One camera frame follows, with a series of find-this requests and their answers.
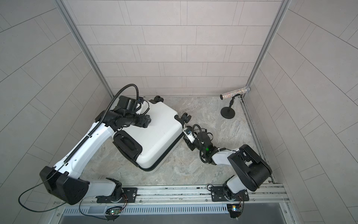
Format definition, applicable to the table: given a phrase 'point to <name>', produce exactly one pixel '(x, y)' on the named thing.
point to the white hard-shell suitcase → (147, 147)
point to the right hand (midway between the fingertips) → (187, 135)
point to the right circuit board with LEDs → (235, 210)
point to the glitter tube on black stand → (228, 112)
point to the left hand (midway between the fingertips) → (148, 117)
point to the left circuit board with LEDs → (113, 210)
